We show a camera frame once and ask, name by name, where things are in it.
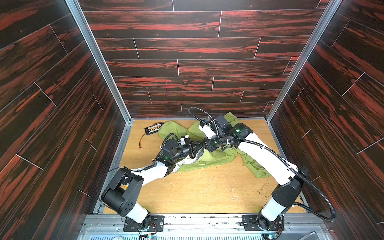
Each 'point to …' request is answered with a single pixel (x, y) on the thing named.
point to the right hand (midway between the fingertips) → (208, 142)
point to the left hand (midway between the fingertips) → (206, 143)
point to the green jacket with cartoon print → (208, 158)
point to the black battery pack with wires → (151, 129)
